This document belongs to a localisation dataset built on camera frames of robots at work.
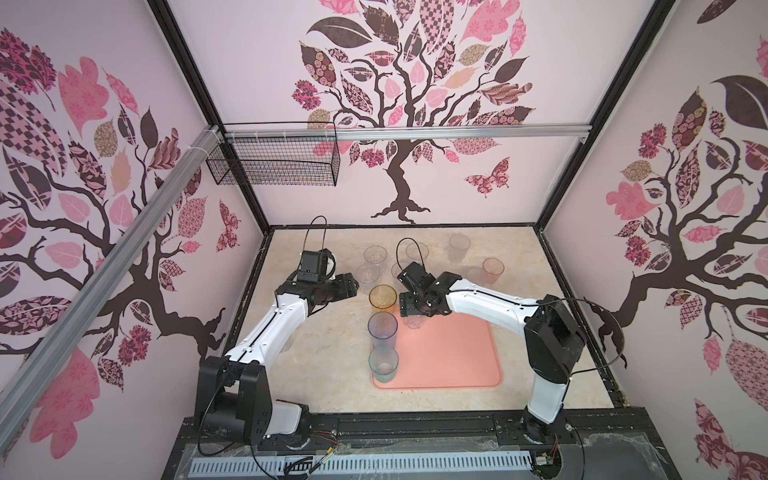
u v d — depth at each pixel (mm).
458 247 1065
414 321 890
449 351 876
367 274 1035
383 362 834
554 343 472
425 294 647
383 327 847
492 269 1035
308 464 716
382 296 897
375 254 1073
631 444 721
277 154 948
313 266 665
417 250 1071
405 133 937
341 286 759
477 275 1050
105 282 524
